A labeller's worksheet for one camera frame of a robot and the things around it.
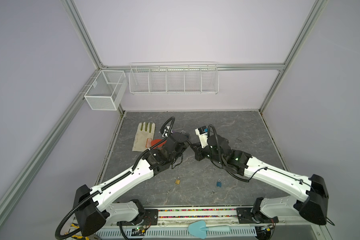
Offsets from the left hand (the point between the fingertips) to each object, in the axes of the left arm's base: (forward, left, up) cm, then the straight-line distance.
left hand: (191, 138), depth 72 cm
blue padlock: (-14, -16, -26) cm, 34 cm away
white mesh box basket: (+44, +53, -2) cm, 69 cm away
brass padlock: (-11, +8, -27) cm, 30 cm away
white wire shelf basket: (+47, +7, +3) cm, 48 cm away
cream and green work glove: (+27, +31, -26) cm, 48 cm away
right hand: (-3, 0, -2) cm, 4 cm away
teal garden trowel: (-35, -1, -25) cm, 43 cm away
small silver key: (-19, -11, -26) cm, 34 cm away
